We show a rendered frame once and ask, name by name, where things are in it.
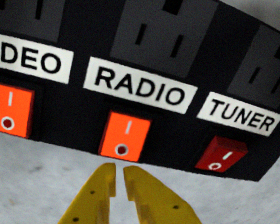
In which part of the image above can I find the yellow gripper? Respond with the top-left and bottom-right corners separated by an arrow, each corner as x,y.
57,163 -> 202,224

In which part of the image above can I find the black power strip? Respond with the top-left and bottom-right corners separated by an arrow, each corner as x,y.
0,0 -> 280,182

